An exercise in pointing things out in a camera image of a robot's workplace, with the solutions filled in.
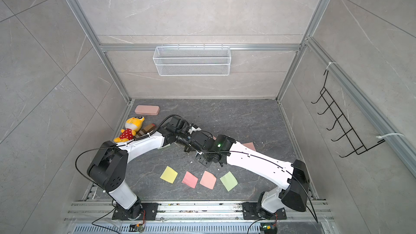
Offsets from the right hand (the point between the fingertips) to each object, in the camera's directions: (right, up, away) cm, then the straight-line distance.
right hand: (207, 152), depth 74 cm
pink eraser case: (-43, +21, +38) cm, 61 cm away
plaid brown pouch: (-39, +7, +25) cm, 47 cm away
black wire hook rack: (+57, +11, -11) cm, 59 cm away
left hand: (+1, +2, +3) cm, 4 cm away
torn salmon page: (0, -16, +8) cm, 18 cm away
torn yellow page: (-21, -14, +10) cm, 27 cm away
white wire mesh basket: (-10, +52, +27) cm, 59 cm away
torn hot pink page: (-9, -16, +8) cm, 20 cm away
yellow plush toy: (-47, +10, +24) cm, 54 cm away
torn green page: (+11, -17, +8) cm, 22 cm away
